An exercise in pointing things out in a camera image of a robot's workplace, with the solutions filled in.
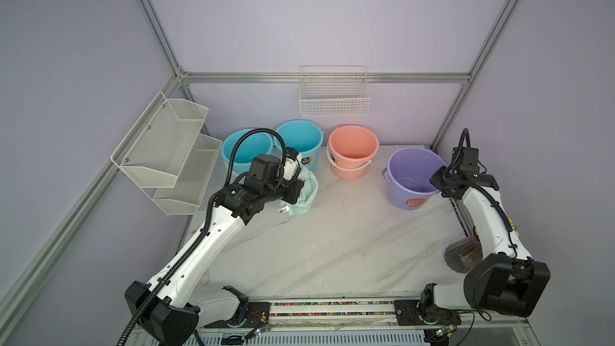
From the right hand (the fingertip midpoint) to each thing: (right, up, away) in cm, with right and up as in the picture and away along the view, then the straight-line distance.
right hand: (439, 185), depth 83 cm
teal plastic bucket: (-49, +21, +29) cm, 60 cm away
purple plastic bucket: (-4, +2, +16) cm, 17 cm away
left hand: (-49, 0, -10) cm, 50 cm away
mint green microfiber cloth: (-46, -2, -10) cm, 47 cm away
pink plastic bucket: (-29, +14, +18) cm, 37 cm away
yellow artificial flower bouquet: (+13, -11, -16) cm, 23 cm away
